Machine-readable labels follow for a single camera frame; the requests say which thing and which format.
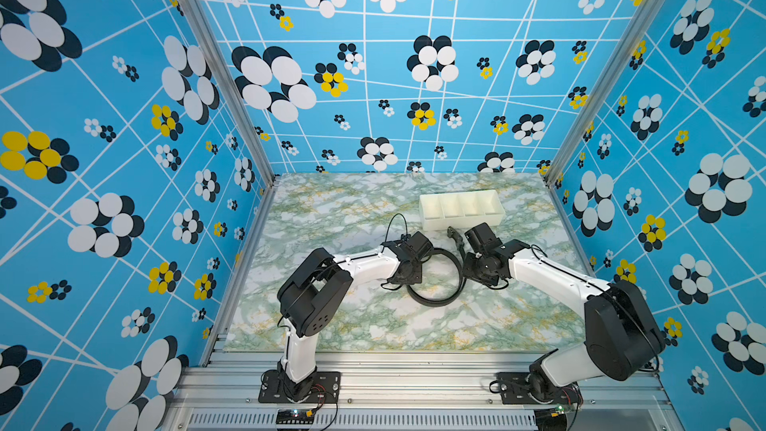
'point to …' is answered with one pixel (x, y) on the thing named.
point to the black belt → (461, 286)
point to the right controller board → (551, 419)
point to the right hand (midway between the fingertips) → (470, 270)
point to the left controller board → (294, 416)
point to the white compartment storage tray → (460, 210)
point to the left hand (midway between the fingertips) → (417, 274)
